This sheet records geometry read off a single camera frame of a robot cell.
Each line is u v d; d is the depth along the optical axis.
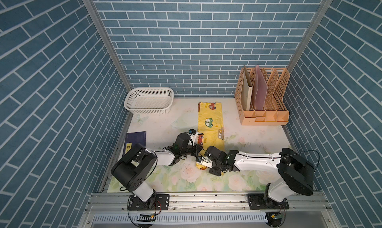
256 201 0.74
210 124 1.05
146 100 1.19
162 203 0.74
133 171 0.45
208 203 0.75
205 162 0.73
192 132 0.83
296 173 0.44
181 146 0.72
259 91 0.97
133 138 0.97
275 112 1.02
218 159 0.65
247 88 0.89
